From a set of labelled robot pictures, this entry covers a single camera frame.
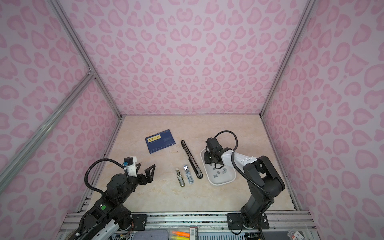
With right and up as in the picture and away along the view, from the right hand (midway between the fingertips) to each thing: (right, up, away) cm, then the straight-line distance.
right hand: (208, 156), depth 93 cm
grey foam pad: (-28, -31, -25) cm, 48 cm away
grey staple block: (+6, -9, -3) cm, 11 cm away
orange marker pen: (-15, -31, -24) cm, 42 cm away
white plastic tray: (+9, -10, -4) cm, 14 cm away
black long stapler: (-7, -8, -4) cm, 11 cm away
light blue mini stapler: (-11, -12, -6) cm, 17 cm away
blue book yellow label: (-33, +9, +11) cm, 36 cm away
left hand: (-32, 0, -17) cm, 36 cm away
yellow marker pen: (-15, -33, -24) cm, 43 cm away
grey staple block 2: (+10, -8, -3) cm, 13 cm away
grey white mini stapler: (-16, -13, -7) cm, 21 cm away
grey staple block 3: (+4, -11, -5) cm, 12 cm away
